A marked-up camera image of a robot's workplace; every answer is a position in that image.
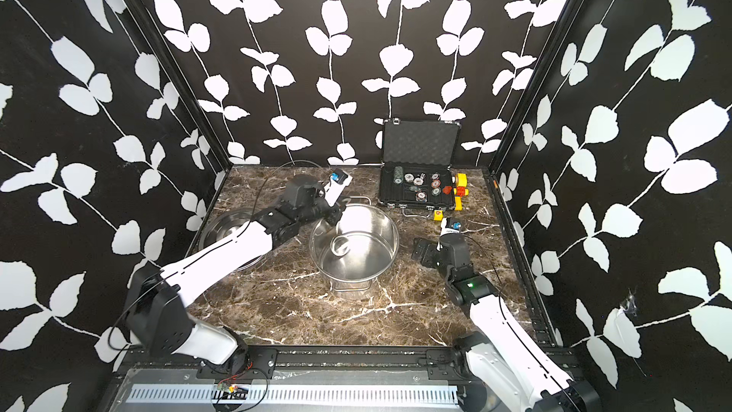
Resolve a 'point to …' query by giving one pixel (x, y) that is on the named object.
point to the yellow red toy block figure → (461, 184)
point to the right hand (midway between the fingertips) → (425, 237)
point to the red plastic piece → (447, 190)
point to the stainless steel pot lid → (226, 225)
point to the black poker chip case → (417, 159)
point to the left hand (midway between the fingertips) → (350, 193)
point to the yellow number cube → (437, 215)
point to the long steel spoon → (340, 244)
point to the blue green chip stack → (398, 175)
